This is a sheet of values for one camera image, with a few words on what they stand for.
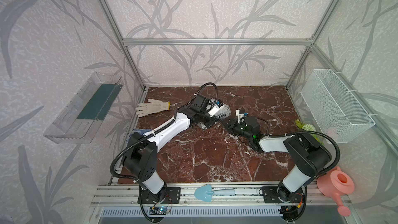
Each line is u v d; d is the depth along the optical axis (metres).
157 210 0.71
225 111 0.90
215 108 0.75
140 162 0.44
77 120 0.64
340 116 0.62
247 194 0.75
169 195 0.73
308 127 0.80
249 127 0.71
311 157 0.47
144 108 1.08
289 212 0.74
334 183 0.67
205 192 0.73
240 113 0.85
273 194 0.74
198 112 0.66
